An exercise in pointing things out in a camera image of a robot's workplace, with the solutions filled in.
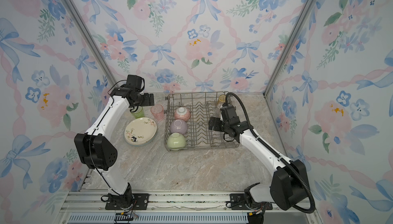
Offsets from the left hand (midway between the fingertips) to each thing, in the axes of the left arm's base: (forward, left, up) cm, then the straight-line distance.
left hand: (145, 99), depth 87 cm
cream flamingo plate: (-8, +7, -20) cm, 23 cm away
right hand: (-11, -40, -6) cm, 42 cm away
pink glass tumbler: (+6, -2, -19) cm, 20 cm away
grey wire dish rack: (+14, -33, -21) cm, 41 cm away
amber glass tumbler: (+13, -46, -14) cm, 50 cm away
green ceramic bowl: (-18, -17, -14) cm, 29 cm away
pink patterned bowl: (+3, -19, -17) cm, 26 cm away
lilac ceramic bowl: (-8, -18, -15) cm, 25 cm away
